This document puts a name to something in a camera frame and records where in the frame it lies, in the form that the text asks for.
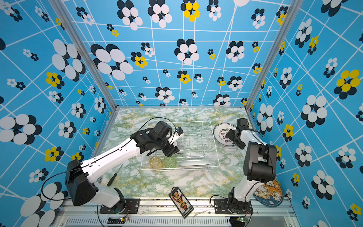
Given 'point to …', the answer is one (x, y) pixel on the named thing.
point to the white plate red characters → (220, 132)
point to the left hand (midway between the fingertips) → (176, 145)
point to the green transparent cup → (170, 161)
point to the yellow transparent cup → (155, 162)
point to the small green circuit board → (120, 220)
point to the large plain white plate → (195, 162)
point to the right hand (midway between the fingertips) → (235, 139)
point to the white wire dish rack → (198, 148)
